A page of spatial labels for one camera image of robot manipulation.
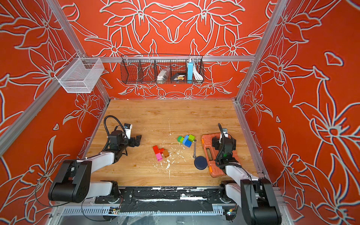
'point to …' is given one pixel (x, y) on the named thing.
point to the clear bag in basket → (163, 75)
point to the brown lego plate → (166, 153)
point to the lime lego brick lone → (191, 138)
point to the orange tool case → (210, 142)
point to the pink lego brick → (159, 156)
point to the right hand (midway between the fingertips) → (186, 138)
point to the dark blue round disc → (200, 162)
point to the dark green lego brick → (179, 138)
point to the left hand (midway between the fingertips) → (159, 146)
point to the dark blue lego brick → (186, 141)
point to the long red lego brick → (156, 150)
